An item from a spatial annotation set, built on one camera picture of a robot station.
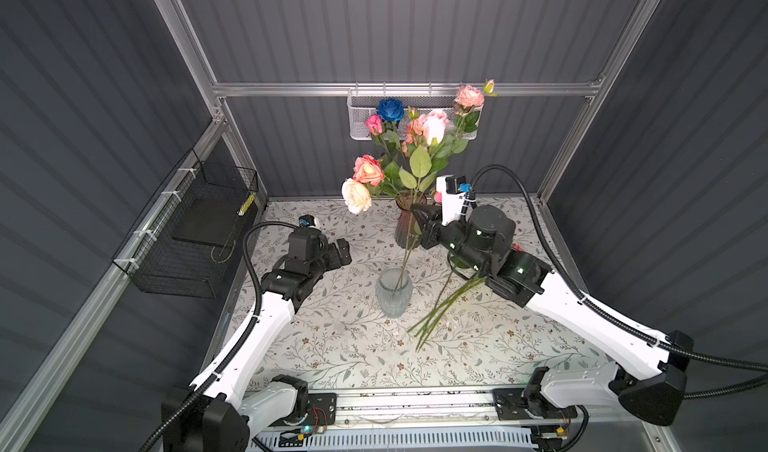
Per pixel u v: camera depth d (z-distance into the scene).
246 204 0.81
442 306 0.91
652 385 0.40
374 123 0.81
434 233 0.56
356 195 0.67
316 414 0.72
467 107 0.76
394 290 0.80
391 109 0.78
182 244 0.72
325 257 0.70
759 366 0.37
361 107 0.83
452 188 0.52
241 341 0.44
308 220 0.69
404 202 0.94
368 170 0.67
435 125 0.52
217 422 0.37
